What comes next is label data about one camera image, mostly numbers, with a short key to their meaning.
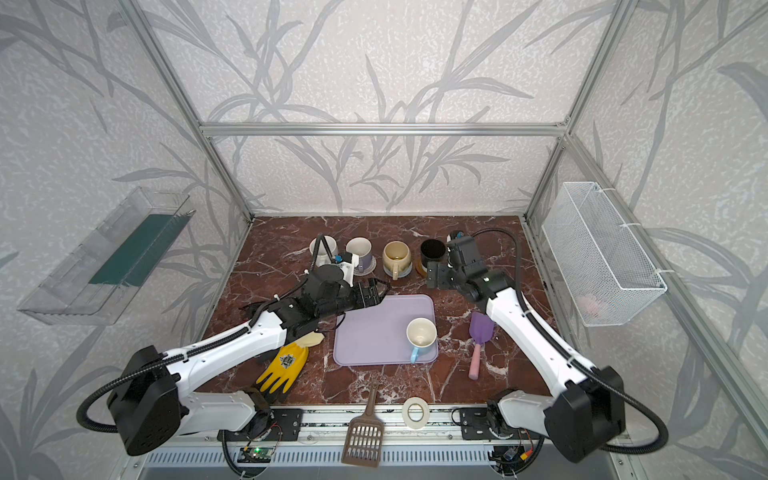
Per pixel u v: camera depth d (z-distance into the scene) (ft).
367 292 2.27
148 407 1.30
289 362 2.70
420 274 3.34
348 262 2.37
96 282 2.07
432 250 3.17
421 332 2.76
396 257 3.35
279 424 2.38
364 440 2.36
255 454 2.32
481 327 2.93
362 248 3.35
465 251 1.95
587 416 1.28
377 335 2.95
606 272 2.00
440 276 2.35
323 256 3.17
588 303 2.41
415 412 2.51
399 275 3.16
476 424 2.38
